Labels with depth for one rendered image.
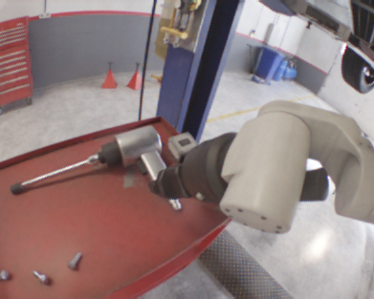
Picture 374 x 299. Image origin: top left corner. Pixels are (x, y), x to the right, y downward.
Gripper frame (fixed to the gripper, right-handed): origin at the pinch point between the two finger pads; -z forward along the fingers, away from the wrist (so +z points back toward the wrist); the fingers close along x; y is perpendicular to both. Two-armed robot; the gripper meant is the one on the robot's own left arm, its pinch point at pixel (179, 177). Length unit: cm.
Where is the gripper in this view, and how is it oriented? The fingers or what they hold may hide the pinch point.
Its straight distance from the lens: 37.3
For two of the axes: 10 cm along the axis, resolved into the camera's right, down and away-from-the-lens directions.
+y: -3.6, -9.3, 0.3
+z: 4.3, -2.0, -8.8
